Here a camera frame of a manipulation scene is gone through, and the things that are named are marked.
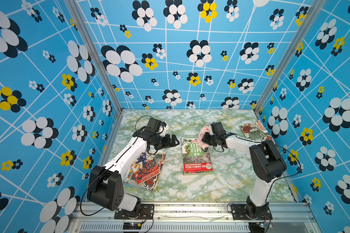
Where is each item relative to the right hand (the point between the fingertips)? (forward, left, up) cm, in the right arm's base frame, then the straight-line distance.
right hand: (203, 138), depth 98 cm
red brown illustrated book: (+9, -39, -3) cm, 40 cm away
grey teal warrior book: (-30, +33, -2) cm, 44 cm away
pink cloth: (+3, 0, +6) cm, 7 cm away
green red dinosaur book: (-15, +6, -1) cm, 17 cm away
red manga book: (-20, +36, -1) cm, 41 cm away
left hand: (-11, +19, +12) cm, 25 cm away
